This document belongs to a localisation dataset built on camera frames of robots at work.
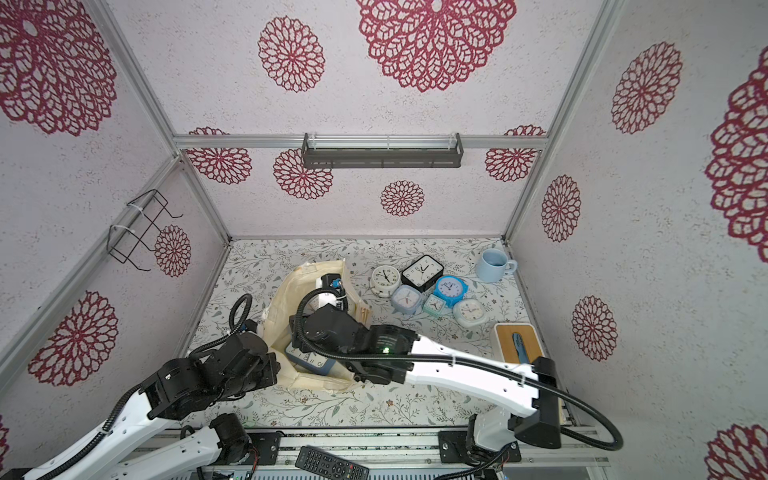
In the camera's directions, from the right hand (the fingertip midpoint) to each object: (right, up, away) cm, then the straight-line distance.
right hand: (298, 318), depth 61 cm
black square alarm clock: (+32, +8, +45) cm, 56 cm away
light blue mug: (+58, +13, +46) cm, 75 cm away
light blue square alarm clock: (+25, 0, +38) cm, 46 cm away
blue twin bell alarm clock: (+41, +3, +42) cm, 59 cm away
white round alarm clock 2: (+46, -4, +35) cm, 58 cm away
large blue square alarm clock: (-4, -16, +24) cm, 29 cm away
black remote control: (+2, -36, +9) cm, 37 cm away
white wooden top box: (+57, -12, +28) cm, 65 cm away
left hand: (-7, -14, +9) cm, 18 cm away
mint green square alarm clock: (+34, -2, +38) cm, 51 cm away
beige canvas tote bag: (-8, +2, +13) cm, 15 cm away
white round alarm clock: (+18, +6, +42) cm, 46 cm away
